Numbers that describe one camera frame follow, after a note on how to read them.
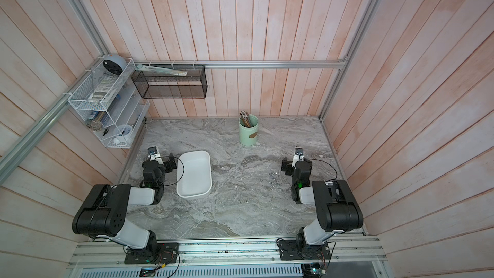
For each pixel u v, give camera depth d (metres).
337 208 0.46
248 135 1.01
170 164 0.86
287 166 0.85
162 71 0.91
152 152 0.79
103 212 0.52
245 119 0.98
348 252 0.75
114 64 0.80
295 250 0.73
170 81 1.05
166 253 0.73
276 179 0.94
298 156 0.80
